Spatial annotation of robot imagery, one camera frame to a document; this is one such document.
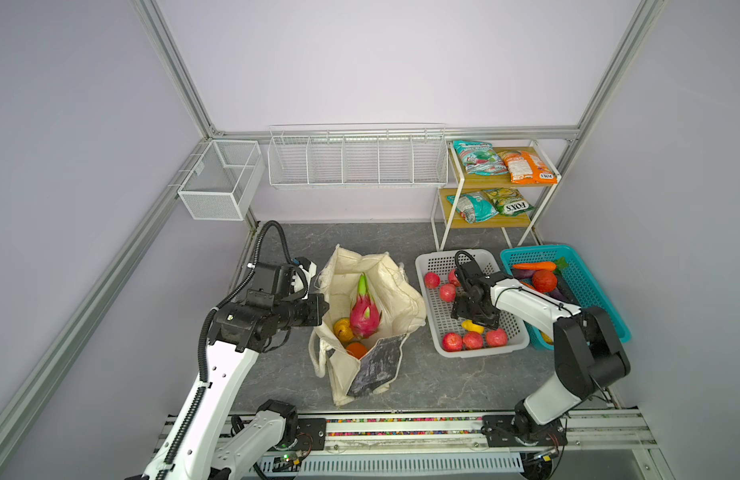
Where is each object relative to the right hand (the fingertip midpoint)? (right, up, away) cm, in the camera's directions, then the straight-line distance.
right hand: (471, 319), depth 91 cm
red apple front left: (-7, -5, -6) cm, 11 cm away
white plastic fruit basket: (-10, +15, +9) cm, 20 cm away
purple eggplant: (+22, +13, +11) cm, 28 cm away
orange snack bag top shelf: (+14, +45, -6) cm, 47 cm away
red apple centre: (-6, +8, +3) cm, 11 cm away
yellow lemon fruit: (-2, -1, -5) cm, 5 cm away
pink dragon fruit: (-32, +3, -8) cm, 33 cm away
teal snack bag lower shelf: (+3, +36, +9) cm, 37 cm away
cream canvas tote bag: (-21, +3, -5) cm, 22 cm away
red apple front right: (+6, -4, -6) cm, 9 cm away
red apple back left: (-11, +11, +7) cm, 17 cm away
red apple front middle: (-2, -5, -6) cm, 8 cm away
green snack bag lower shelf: (+16, +38, +11) cm, 43 cm away
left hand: (-40, +7, -22) cm, 46 cm away
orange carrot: (+28, +16, +10) cm, 34 cm away
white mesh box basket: (-82, +45, +12) cm, 94 cm away
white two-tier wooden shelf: (+14, +44, +18) cm, 50 cm away
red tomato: (+26, +11, +5) cm, 28 cm away
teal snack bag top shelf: (+2, +49, -2) cm, 49 cm away
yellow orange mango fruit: (-39, -1, -6) cm, 39 cm away
